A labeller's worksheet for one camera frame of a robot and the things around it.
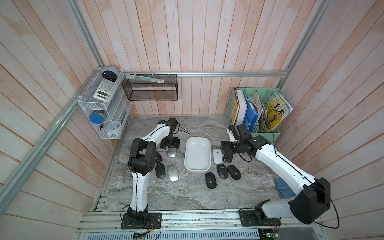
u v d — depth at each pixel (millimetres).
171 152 981
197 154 967
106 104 746
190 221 746
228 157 954
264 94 1035
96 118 772
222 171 902
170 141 862
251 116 928
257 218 663
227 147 731
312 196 398
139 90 1071
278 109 974
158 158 929
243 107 901
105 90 775
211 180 850
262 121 979
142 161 570
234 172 882
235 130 646
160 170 890
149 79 904
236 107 879
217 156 952
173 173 883
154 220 730
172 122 857
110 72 807
